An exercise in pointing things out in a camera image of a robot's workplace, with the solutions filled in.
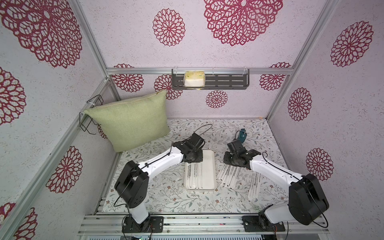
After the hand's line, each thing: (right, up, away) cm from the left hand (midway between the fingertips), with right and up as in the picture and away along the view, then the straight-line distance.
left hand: (198, 157), depth 86 cm
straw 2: (-4, -11, +4) cm, 13 cm away
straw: (-6, -12, +4) cm, 13 cm away
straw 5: (+2, -11, +4) cm, 12 cm away
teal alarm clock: (+30, +13, +14) cm, 36 cm away
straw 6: (+33, -16, +1) cm, 37 cm away
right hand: (+16, 0, +2) cm, 16 cm away
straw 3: (-2, -11, +4) cm, 12 cm away
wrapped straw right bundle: (+19, -11, +4) cm, 22 cm away
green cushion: (-36, +20, -5) cm, 41 cm away
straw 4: (0, -11, +4) cm, 12 cm away
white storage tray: (+7, -14, +2) cm, 16 cm away
